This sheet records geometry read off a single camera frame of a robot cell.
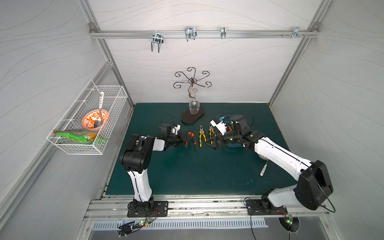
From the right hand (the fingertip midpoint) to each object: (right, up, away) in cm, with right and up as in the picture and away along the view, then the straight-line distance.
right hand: (208, 138), depth 78 cm
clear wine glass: (-8, +19, +16) cm, 25 cm away
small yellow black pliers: (-2, 0, +23) cm, 23 cm away
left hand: (-9, -2, +16) cm, 19 cm away
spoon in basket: (-50, +9, -12) cm, 52 cm away
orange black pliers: (-7, -6, +18) cm, 20 cm away
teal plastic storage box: (+8, +10, -8) cm, 15 cm away
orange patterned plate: (-55, +9, -11) cm, 57 cm away
